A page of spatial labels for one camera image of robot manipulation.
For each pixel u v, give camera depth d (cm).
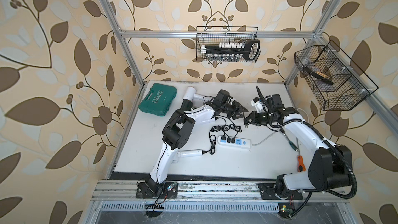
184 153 83
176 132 57
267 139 92
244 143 87
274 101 68
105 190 76
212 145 89
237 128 89
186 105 102
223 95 77
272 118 63
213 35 91
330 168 42
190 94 107
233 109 83
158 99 105
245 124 83
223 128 96
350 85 68
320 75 75
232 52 86
